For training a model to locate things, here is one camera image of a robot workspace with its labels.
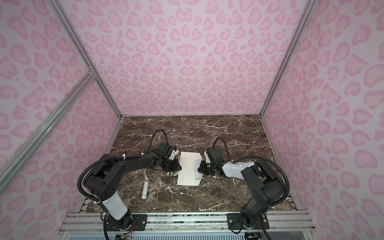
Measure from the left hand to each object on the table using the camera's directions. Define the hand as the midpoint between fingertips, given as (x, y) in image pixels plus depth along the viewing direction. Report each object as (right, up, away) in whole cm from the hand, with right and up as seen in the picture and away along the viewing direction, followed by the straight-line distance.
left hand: (182, 166), depth 90 cm
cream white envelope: (+4, -5, -1) cm, 6 cm away
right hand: (+9, -1, -2) cm, 9 cm away
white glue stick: (-20, -10, -8) cm, 24 cm away
